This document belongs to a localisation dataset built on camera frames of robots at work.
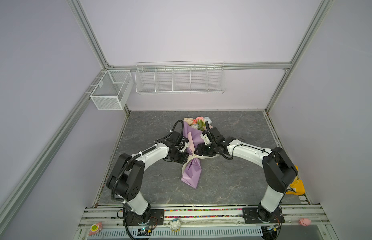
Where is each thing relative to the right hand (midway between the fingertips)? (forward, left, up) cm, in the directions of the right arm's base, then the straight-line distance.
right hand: (197, 153), depth 89 cm
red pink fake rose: (+28, +1, -2) cm, 28 cm away
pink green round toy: (-37, +47, -2) cm, 60 cm away
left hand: (-4, +7, -2) cm, 8 cm away
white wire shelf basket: (+45, +11, +23) cm, 52 cm away
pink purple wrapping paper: (-10, +3, -2) cm, 11 cm away
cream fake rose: (+28, +6, -2) cm, 29 cm away
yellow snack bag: (-18, -52, -3) cm, 55 cm away
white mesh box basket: (+39, +58, +17) cm, 72 cm away
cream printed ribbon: (-2, +1, 0) cm, 2 cm away
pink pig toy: (-34, -51, -6) cm, 61 cm away
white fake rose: (+29, -9, -2) cm, 30 cm away
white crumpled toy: (-36, +11, -1) cm, 37 cm away
